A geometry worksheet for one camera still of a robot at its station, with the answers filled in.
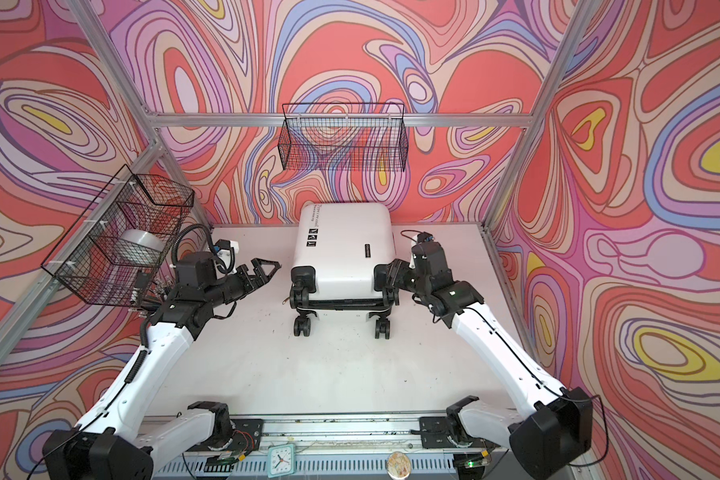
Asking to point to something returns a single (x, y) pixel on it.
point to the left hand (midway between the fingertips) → (272, 269)
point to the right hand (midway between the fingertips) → (395, 275)
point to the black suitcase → (341, 256)
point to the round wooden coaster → (398, 465)
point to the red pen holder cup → (154, 293)
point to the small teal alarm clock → (281, 460)
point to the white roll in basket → (144, 238)
